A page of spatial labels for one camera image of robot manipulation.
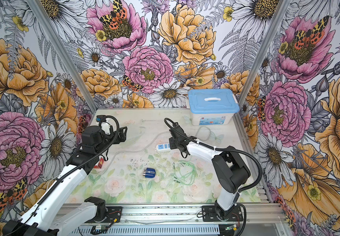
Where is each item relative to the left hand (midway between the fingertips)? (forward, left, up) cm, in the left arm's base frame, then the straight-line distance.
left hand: (119, 133), depth 78 cm
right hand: (+3, -29, -17) cm, 34 cm away
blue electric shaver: (-13, -15, -21) cm, 29 cm away
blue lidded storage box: (+25, -53, -6) cm, 59 cm away
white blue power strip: (+4, -21, -21) cm, 30 cm away
